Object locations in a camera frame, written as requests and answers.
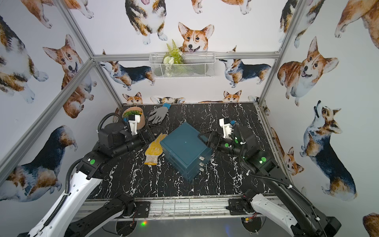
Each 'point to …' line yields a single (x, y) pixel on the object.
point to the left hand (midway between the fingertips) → (161, 130)
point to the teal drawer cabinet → (186, 151)
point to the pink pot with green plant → (135, 110)
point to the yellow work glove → (153, 150)
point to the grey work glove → (160, 113)
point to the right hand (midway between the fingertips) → (200, 138)
